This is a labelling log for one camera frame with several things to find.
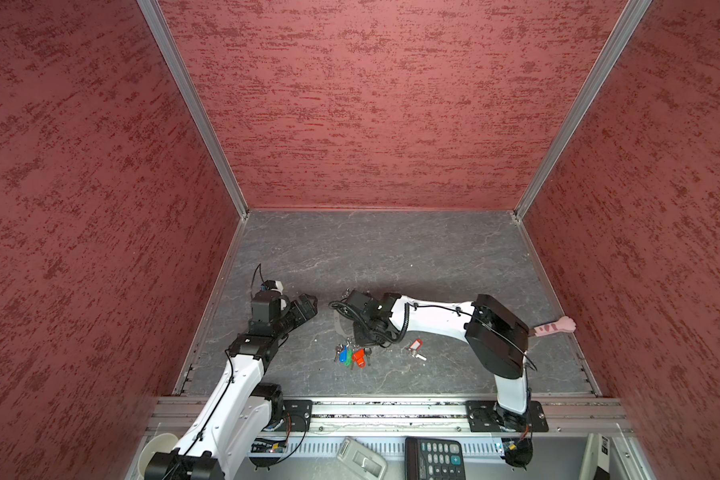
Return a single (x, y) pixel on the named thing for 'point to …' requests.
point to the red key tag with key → (415, 346)
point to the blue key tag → (343, 356)
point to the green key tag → (349, 357)
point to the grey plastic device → (362, 459)
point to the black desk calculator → (433, 459)
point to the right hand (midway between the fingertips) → (363, 348)
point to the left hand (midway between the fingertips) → (307, 311)
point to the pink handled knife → (564, 324)
